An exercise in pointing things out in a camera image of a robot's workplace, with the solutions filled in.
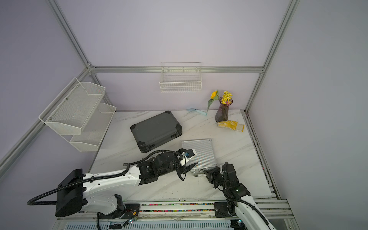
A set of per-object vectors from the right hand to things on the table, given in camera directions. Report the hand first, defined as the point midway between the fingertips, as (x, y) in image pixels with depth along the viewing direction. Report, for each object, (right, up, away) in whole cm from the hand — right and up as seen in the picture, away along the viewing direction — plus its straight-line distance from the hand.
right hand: (203, 173), depth 83 cm
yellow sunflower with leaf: (+9, +48, +13) cm, 50 cm away
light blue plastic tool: (-1, +41, +39) cm, 57 cm away
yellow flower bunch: (+17, +47, +12) cm, 51 cm away
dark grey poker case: (-32, +24, +15) cm, 43 cm away
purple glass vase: (+16, +37, +22) cm, 46 cm away
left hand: (-7, +12, -10) cm, 17 cm away
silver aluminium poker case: (+1, +8, +3) cm, 9 cm away
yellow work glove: (+25, +28, +27) cm, 47 cm away
